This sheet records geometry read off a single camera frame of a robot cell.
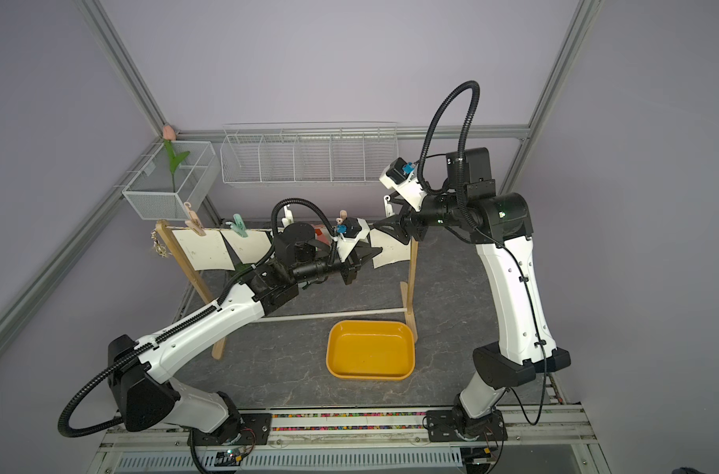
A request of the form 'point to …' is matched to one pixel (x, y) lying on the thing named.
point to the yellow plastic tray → (370, 350)
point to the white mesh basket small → (158, 194)
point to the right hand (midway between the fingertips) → (387, 208)
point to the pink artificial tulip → (174, 160)
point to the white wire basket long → (309, 152)
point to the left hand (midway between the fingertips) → (381, 250)
